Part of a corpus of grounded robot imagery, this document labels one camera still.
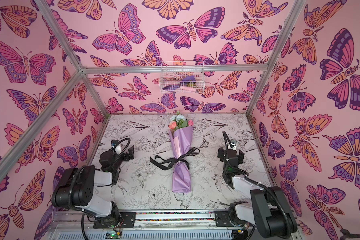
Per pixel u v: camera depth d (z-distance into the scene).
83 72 0.94
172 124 1.09
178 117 1.07
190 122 1.08
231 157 0.66
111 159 0.70
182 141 0.96
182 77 0.96
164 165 0.92
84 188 0.46
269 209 0.42
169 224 0.73
